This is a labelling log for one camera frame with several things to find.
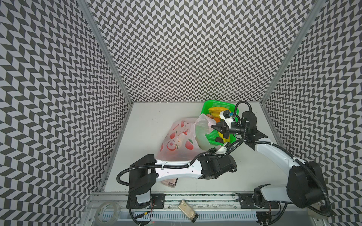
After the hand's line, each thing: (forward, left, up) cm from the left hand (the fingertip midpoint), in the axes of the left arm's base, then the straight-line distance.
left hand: (215, 150), depth 76 cm
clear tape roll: (-29, +49, -10) cm, 58 cm away
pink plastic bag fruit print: (+7, +17, +1) cm, 18 cm away
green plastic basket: (+8, +1, +4) cm, 9 cm away
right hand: (+10, +2, +7) cm, 12 cm away
